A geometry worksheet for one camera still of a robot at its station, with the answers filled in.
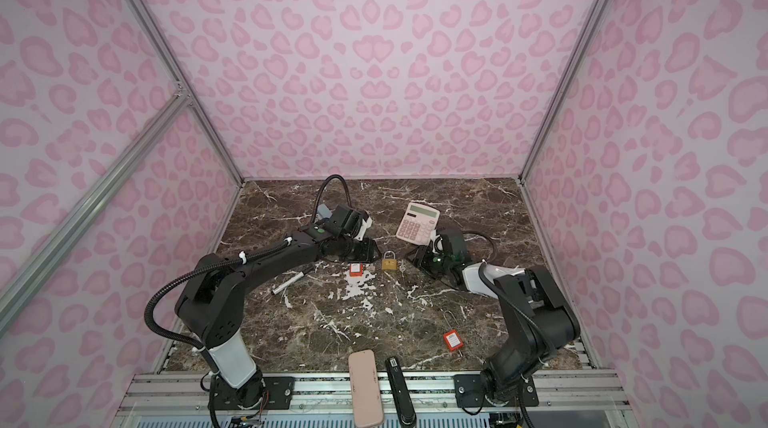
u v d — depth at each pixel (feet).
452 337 2.63
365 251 2.57
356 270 3.04
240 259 1.65
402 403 2.37
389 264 3.12
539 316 1.50
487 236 2.74
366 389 2.38
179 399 2.42
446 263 2.56
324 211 3.42
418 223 3.40
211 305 1.53
